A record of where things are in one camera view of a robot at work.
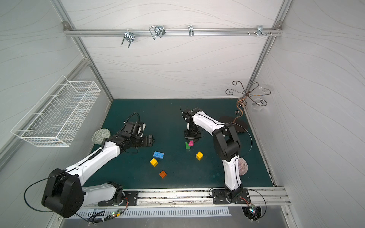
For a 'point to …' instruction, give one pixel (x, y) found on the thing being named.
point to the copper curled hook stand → (241, 102)
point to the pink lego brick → (191, 143)
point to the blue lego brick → (158, 155)
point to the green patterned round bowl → (99, 135)
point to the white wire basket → (56, 123)
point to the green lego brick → (187, 146)
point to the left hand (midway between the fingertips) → (149, 140)
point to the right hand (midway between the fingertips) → (190, 141)
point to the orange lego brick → (163, 174)
